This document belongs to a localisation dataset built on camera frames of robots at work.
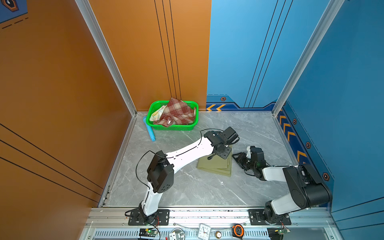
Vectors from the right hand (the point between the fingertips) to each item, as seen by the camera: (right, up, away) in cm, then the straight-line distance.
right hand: (232, 157), depth 93 cm
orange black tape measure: (-3, -28, -26) cm, 38 cm away
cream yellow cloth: (-51, +28, +16) cm, 60 cm away
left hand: (-7, +6, -10) cm, 14 cm away
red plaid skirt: (-37, +30, +19) cm, 51 cm away
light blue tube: (-56, +16, +14) cm, 60 cm away
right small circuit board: (+18, -30, -23) cm, 42 cm away
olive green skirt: (-10, -4, -3) cm, 11 cm away
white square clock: (-18, -29, -25) cm, 43 cm away
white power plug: (-30, -26, -30) cm, 50 cm away
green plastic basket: (-56, +35, +21) cm, 69 cm away
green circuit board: (-45, -31, -22) cm, 59 cm away
